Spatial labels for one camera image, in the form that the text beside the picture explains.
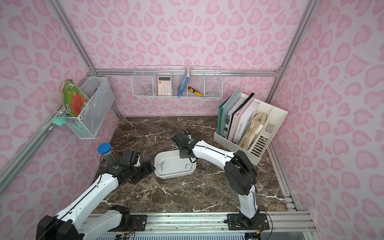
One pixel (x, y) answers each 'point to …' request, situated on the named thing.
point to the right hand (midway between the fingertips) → (185, 152)
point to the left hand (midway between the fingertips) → (151, 168)
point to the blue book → (183, 83)
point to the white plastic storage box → (168, 164)
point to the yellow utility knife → (195, 91)
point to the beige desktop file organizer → (275, 116)
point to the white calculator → (164, 85)
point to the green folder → (223, 110)
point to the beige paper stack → (254, 127)
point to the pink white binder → (241, 120)
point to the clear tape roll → (147, 92)
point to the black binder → (238, 106)
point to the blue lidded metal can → (108, 153)
